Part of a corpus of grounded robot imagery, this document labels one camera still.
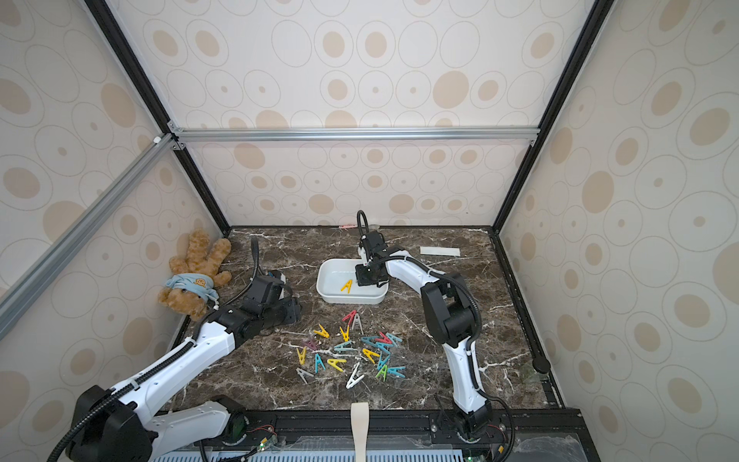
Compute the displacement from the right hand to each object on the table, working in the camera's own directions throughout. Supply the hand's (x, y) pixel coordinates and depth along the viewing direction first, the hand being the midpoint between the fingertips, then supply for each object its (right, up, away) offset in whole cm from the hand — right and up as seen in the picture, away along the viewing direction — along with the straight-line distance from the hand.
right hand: (373, 276), depth 100 cm
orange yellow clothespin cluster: (-1, -22, -14) cm, 26 cm away
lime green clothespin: (+3, -26, -17) cm, 31 cm away
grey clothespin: (-5, -13, -6) cm, 16 cm away
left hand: (-20, -7, -17) cm, 27 cm away
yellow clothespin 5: (-21, -22, -14) cm, 34 cm away
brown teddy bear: (-59, +1, -4) cm, 59 cm away
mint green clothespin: (-10, -21, -12) cm, 26 cm away
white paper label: (+26, +9, +14) cm, 31 cm away
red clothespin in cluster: (+3, -19, -11) cm, 22 cm away
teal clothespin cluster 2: (+3, -24, -15) cm, 28 cm away
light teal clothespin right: (+6, -19, -11) cm, 22 cm away
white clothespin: (-6, -27, -18) cm, 33 cm away
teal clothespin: (-16, -24, -15) cm, 32 cm away
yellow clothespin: (-9, -4, +2) cm, 10 cm away
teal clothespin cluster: (+3, -20, -12) cm, 24 cm away
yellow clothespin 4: (-8, -17, -10) cm, 22 cm away
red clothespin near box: (-8, -13, -5) cm, 16 cm away
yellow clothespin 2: (-12, -24, -15) cm, 31 cm away
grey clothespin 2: (-20, -27, -17) cm, 38 cm away
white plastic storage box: (-15, 0, +4) cm, 15 cm away
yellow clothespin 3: (-15, -17, -10) cm, 25 cm away
